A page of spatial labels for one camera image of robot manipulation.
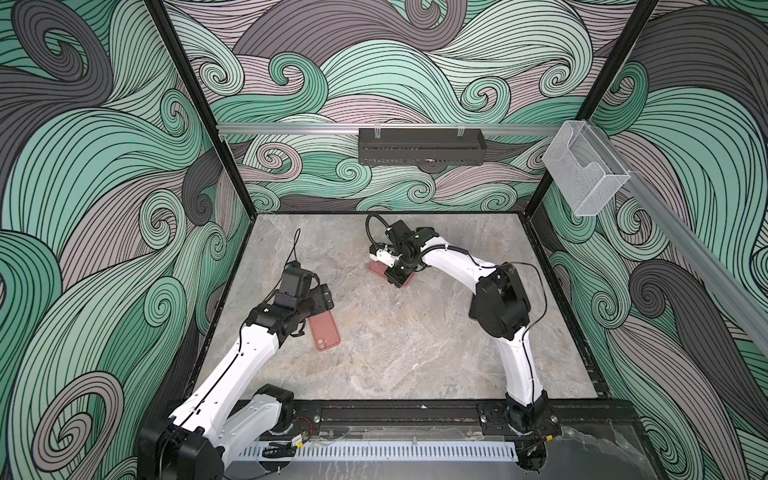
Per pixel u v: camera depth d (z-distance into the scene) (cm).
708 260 57
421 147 102
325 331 90
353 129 95
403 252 73
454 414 75
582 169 78
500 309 55
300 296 62
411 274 85
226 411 45
